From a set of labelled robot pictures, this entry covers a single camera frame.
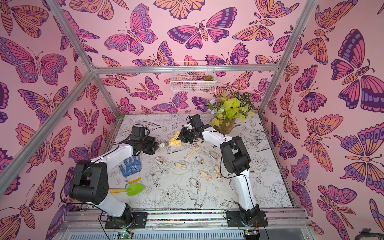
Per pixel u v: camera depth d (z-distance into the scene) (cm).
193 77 95
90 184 45
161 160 95
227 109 88
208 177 86
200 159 95
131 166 92
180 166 91
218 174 87
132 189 84
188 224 73
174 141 90
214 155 97
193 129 86
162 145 90
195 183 86
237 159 56
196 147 100
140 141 74
